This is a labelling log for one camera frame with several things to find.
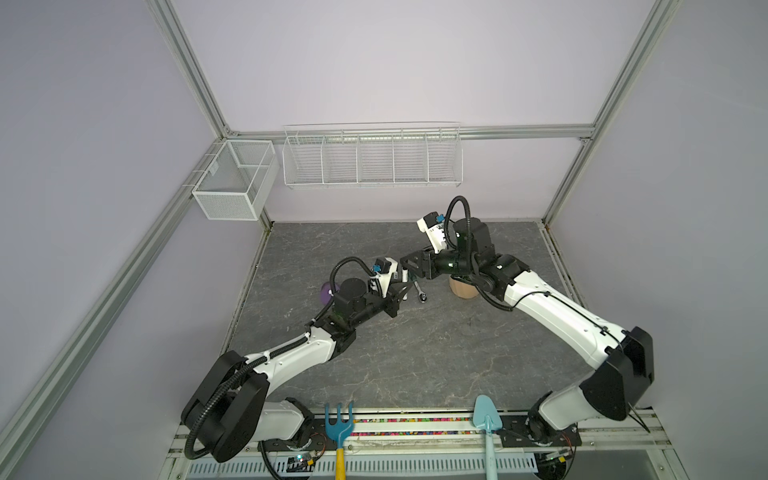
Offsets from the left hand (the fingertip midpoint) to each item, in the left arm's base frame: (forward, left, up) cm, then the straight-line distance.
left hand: (410, 283), depth 78 cm
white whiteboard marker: (0, +2, +4) cm, 4 cm away
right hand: (+3, +2, +8) cm, 9 cm away
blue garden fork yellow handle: (-30, +21, -20) cm, 41 cm away
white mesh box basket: (+45, +55, +2) cm, 71 cm away
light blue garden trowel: (-30, -17, -18) cm, 38 cm away
